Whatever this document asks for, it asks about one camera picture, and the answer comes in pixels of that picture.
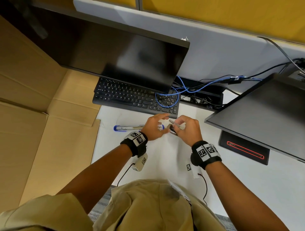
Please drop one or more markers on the person's left hand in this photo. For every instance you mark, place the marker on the person's left hand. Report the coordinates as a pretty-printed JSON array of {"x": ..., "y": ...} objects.
[{"x": 152, "y": 128}]

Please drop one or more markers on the person's right hand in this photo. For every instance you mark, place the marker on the person's right hand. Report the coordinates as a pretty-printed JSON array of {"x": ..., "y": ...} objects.
[{"x": 191, "y": 132}]

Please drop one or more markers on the small metal clip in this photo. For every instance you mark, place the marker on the small metal clip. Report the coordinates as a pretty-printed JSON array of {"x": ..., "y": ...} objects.
[{"x": 173, "y": 129}]

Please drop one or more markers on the blue and clear stapler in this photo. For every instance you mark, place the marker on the blue and clear stapler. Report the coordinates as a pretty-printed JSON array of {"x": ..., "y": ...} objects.
[{"x": 126, "y": 128}]

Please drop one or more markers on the person's right forearm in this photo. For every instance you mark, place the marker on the person's right forearm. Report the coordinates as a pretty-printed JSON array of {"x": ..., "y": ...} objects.
[{"x": 238, "y": 195}]

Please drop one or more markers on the person's left forearm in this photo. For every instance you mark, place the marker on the person's left forearm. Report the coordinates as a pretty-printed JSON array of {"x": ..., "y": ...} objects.
[{"x": 100, "y": 176}]

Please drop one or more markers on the person's beige shirt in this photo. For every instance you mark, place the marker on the person's beige shirt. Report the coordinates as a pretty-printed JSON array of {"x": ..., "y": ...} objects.
[{"x": 143, "y": 207}]

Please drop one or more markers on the large brown cardboard box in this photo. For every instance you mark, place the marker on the large brown cardboard box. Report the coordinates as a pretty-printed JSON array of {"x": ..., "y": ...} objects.
[{"x": 28, "y": 114}]

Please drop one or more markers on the black marker wristband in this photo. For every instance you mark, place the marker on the black marker wristband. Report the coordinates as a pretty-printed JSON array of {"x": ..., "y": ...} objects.
[
  {"x": 133, "y": 145},
  {"x": 205, "y": 160}
]

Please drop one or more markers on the black keyboard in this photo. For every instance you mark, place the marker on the black keyboard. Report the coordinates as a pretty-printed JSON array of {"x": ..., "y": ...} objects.
[{"x": 124, "y": 95}]

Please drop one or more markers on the black monitor base red outline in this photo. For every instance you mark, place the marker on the black monitor base red outline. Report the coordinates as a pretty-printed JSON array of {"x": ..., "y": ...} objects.
[{"x": 243, "y": 152}]

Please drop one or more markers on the white badge card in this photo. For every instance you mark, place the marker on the white badge card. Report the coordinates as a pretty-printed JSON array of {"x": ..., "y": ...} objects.
[{"x": 178, "y": 189}]

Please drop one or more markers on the black monitor with red-lined base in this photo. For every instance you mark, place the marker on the black monitor with red-lined base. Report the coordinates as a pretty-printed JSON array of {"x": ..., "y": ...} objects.
[{"x": 262, "y": 114}]

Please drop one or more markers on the grey desk partition panel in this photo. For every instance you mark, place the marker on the grey desk partition panel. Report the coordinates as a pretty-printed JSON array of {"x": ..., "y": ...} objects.
[{"x": 214, "y": 52}]

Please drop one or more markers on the large black monitor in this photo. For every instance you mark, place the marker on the large black monitor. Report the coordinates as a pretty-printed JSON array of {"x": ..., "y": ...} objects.
[{"x": 107, "y": 45}]

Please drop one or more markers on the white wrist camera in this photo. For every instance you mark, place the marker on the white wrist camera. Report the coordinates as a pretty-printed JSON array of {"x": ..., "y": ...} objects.
[
  {"x": 194, "y": 172},
  {"x": 140, "y": 164}
]

